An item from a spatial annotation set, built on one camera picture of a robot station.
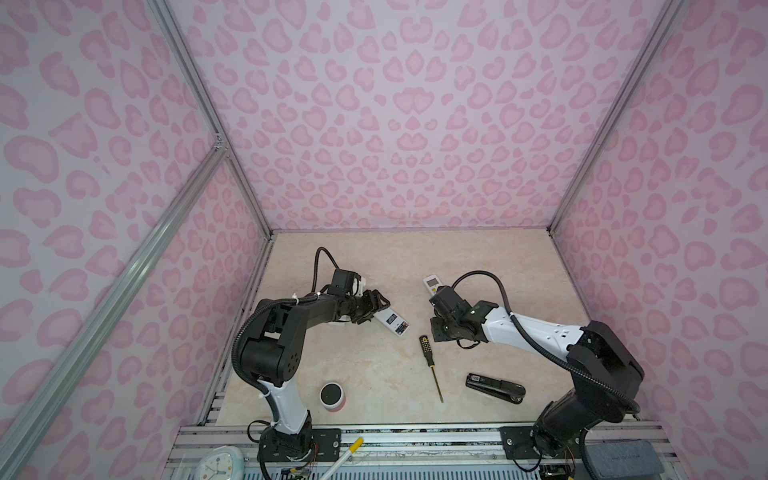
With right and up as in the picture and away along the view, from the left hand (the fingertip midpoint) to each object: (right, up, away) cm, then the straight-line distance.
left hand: (386, 303), depth 94 cm
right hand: (+15, -6, -7) cm, 18 cm away
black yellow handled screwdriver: (+12, -11, -6) cm, 17 cm away
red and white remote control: (+2, -5, -2) cm, 6 cm away
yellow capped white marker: (-7, -31, -21) cm, 38 cm away
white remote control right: (+16, +6, +9) cm, 19 cm away
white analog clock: (-37, -33, -25) cm, 56 cm away
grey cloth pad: (+55, -32, -26) cm, 69 cm away
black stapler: (+29, -20, -16) cm, 38 cm away
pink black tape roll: (-13, -21, -18) cm, 31 cm away
